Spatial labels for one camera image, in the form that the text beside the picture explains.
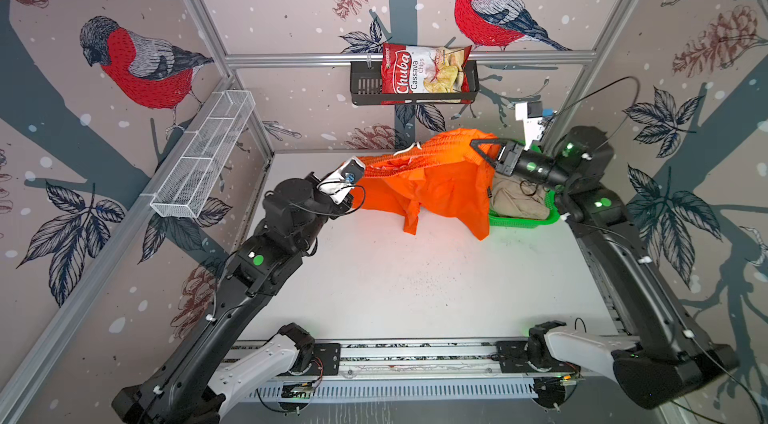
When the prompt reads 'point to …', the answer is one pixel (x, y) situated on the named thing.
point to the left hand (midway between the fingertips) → (332, 163)
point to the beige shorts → (513, 197)
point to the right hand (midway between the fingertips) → (465, 148)
